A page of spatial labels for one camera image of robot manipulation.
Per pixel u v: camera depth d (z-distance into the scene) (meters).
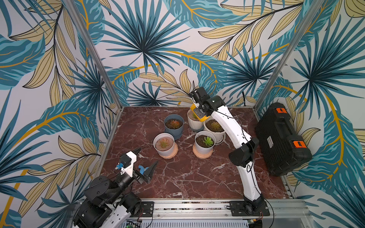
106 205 0.48
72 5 0.67
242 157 0.52
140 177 0.50
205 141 0.88
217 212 0.74
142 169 1.14
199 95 0.65
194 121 0.96
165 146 0.86
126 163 0.46
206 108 0.60
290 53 0.86
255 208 0.64
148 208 0.73
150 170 0.51
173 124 0.95
